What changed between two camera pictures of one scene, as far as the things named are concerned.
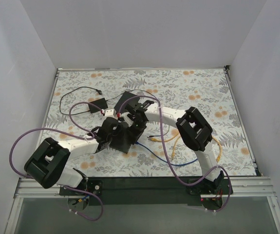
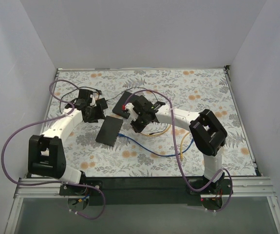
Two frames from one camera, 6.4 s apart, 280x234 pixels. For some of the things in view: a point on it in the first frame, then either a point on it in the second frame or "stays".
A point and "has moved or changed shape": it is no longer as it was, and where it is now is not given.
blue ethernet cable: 162,159 -> 157,154
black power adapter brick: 102,103 stays
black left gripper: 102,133 -> 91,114
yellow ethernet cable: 160,140 -> 156,134
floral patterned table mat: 150,122 stays
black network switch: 121,142 has moved or changed shape
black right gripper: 135,107 stays
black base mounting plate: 154,191 stays
